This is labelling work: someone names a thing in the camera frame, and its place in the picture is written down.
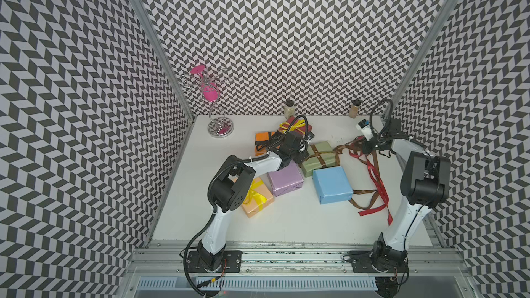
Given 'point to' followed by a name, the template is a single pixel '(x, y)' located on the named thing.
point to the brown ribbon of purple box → (376, 192)
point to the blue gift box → (333, 184)
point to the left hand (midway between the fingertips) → (300, 146)
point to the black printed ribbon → (272, 139)
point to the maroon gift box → (303, 127)
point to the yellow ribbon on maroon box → (284, 126)
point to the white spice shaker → (290, 109)
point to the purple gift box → (287, 179)
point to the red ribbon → (355, 152)
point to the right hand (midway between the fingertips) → (357, 144)
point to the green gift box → (321, 154)
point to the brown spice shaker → (353, 108)
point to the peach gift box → (252, 209)
